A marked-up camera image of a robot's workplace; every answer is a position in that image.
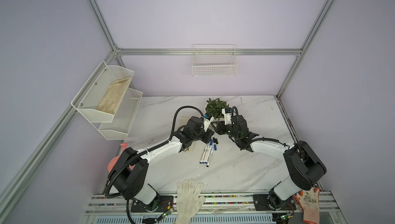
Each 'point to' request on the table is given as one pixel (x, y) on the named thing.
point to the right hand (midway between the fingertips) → (212, 123)
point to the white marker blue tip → (205, 155)
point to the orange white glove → (309, 200)
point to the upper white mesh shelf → (99, 99)
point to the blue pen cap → (215, 147)
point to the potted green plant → (214, 108)
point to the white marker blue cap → (211, 142)
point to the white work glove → (189, 200)
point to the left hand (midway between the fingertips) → (212, 132)
